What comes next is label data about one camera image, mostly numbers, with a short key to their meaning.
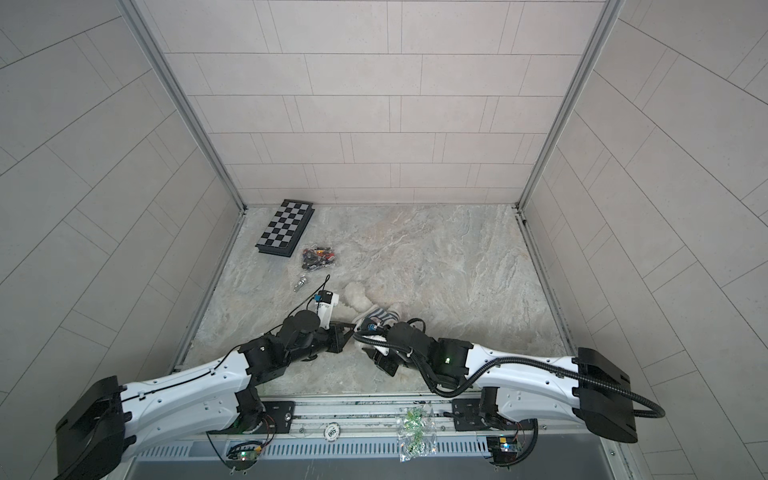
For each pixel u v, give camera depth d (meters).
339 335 0.67
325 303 0.69
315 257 0.99
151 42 0.76
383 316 0.81
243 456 0.65
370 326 0.60
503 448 0.68
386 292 0.94
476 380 0.49
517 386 0.48
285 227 1.06
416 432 0.69
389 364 0.64
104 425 0.39
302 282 0.94
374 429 0.71
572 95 0.85
